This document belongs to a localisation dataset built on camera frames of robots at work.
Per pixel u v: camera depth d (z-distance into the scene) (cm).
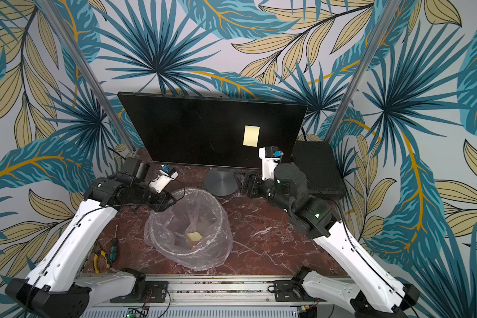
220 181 104
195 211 75
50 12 68
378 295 37
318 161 105
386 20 71
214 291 75
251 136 70
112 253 80
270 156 51
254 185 51
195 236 80
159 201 61
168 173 63
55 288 37
